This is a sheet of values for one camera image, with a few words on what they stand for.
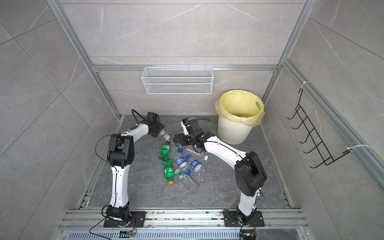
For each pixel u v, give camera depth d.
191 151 0.96
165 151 0.96
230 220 0.73
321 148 0.65
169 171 0.84
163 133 1.06
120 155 0.61
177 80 1.01
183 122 0.79
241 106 1.00
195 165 0.88
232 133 0.92
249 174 0.49
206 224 0.73
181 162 0.88
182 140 0.76
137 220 0.73
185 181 0.84
